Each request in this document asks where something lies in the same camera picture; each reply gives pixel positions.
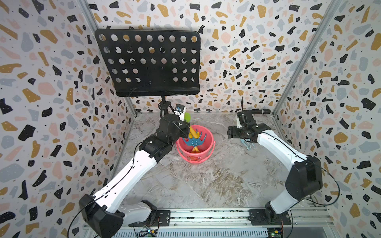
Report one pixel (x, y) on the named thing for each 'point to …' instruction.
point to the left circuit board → (147, 233)
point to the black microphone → (261, 111)
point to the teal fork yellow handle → (191, 142)
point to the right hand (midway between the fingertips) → (234, 131)
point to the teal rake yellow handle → (198, 141)
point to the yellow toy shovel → (193, 133)
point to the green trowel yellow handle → (187, 117)
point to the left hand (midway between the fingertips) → (186, 120)
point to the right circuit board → (275, 232)
